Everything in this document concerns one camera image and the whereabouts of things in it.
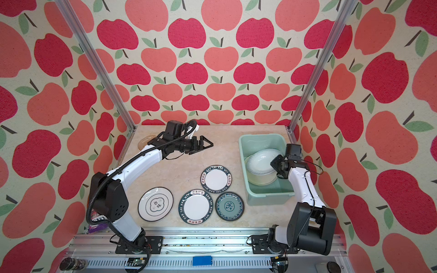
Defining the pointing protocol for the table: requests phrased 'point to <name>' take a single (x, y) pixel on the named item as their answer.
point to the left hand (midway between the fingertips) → (209, 149)
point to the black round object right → (333, 267)
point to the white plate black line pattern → (155, 203)
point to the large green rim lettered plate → (195, 206)
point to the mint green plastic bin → (281, 191)
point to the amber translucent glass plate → (143, 141)
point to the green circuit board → (136, 261)
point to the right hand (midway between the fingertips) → (276, 167)
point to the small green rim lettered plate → (216, 178)
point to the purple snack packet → (97, 216)
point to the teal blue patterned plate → (230, 206)
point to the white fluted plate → (259, 162)
